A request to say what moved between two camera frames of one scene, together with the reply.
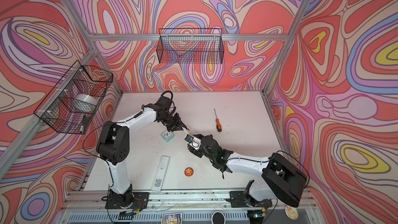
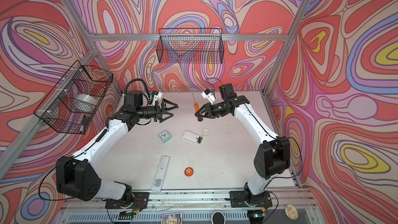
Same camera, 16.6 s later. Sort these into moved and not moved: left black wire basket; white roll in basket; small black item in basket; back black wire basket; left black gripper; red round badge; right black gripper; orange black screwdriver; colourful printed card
Moved: left black gripper; right black gripper; orange black screwdriver
Not moved: colourful printed card; small black item in basket; white roll in basket; left black wire basket; red round badge; back black wire basket
